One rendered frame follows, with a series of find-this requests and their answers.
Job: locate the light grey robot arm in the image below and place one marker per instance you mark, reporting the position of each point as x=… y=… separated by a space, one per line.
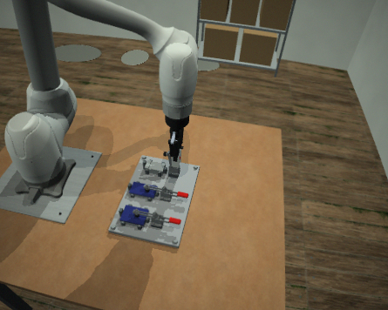
x=35 y=141

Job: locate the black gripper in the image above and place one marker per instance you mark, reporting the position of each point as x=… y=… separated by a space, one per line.
x=176 y=136

